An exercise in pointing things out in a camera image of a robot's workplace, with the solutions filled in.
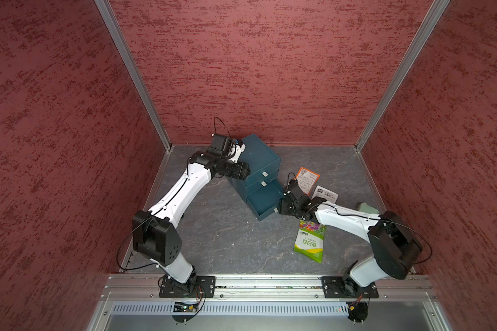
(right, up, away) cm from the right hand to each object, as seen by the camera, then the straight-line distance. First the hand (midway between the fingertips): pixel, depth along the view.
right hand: (283, 209), depth 90 cm
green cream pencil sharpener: (+37, +1, +1) cm, 37 cm away
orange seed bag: (+14, +12, +16) cm, 25 cm away
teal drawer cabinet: (-9, +9, +3) cm, 13 cm away
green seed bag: (+10, -12, -5) cm, 17 cm away
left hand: (-19, +16, -8) cm, 26 cm away
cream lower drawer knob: (-9, +12, 0) cm, 15 cm away
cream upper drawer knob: (-9, +16, -5) cm, 19 cm away
